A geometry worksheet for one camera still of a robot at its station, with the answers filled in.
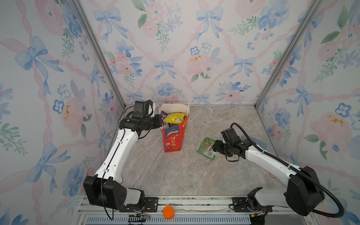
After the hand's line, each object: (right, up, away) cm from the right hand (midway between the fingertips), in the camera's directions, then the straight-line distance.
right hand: (215, 147), depth 86 cm
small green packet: (-4, -3, +9) cm, 10 cm away
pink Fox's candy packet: (-31, +19, -4) cm, 37 cm away
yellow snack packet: (-24, +18, -5) cm, 31 cm away
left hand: (-31, +17, -9) cm, 37 cm away
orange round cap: (-27, -26, -21) cm, 43 cm away
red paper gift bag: (-25, +8, -5) cm, 27 cm away
